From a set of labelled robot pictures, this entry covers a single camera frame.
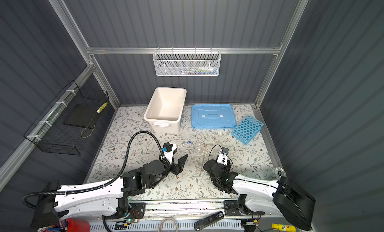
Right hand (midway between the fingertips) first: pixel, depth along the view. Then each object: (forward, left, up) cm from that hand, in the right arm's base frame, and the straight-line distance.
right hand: (221, 156), depth 85 cm
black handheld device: (-30, +9, -7) cm, 32 cm away
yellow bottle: (-33, -25, -5) cm, 42 cm away
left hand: (-6, +21, +16) cm, 27 cm away
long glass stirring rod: (-6, +12, -7) cm, 15 cm away
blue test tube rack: (+20, -20, -2) cm, 28 cm away
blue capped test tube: (+13, +19, -6) cm, 24 cm away
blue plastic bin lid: (+36, +2, -7) cm, 37 cm away
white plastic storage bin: (+41, +39, -4) cm, 57 cm away
